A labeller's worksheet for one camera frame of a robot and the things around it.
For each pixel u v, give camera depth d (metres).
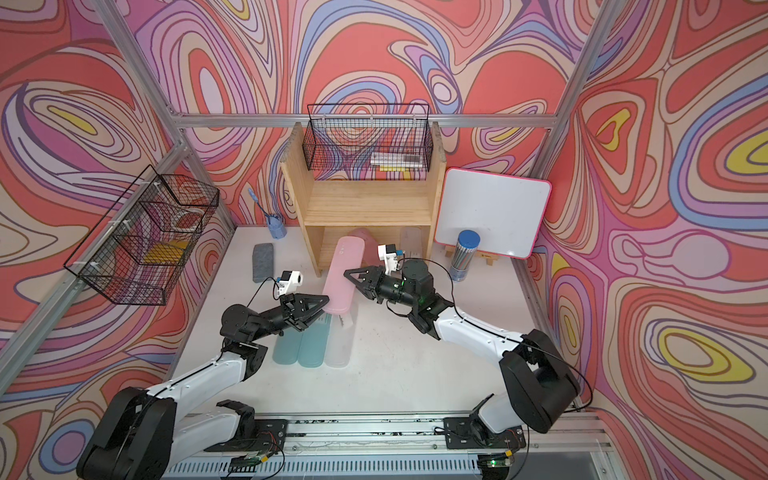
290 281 0.72
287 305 0.67
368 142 0.98
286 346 0.93
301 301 0.68
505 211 1.03
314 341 0.89
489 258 1.05
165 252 0.72
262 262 1.06
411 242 1.05
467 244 0.89
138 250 0.76
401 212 0.89
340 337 0.91
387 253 0.73
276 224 1.11
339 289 0.72
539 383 0.42
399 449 0.73
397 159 0.82
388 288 0.68
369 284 0.67
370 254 0.77
